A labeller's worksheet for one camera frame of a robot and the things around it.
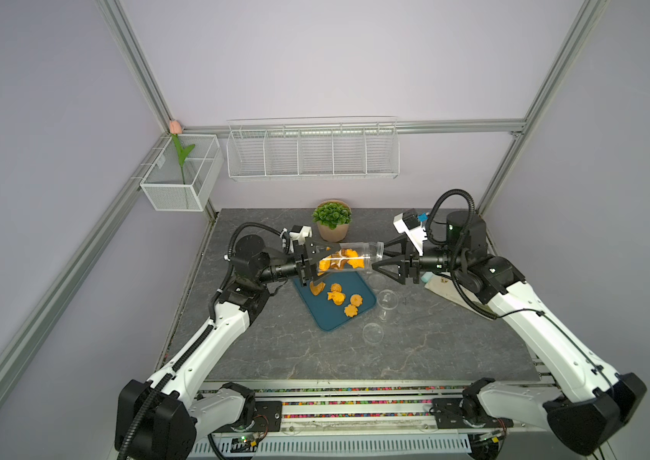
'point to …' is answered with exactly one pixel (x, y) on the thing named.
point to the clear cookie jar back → (388, 309)
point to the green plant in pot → (333, 218)
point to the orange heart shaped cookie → (317, 289)
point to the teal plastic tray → (345, 295)
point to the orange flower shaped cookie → (351, 310)
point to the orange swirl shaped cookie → (336, 287)
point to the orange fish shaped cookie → (337, 297)
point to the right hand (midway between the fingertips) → (376, 256)
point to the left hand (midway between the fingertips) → (340, 260)
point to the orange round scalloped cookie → (356, 300)
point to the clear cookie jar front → (357, 257)
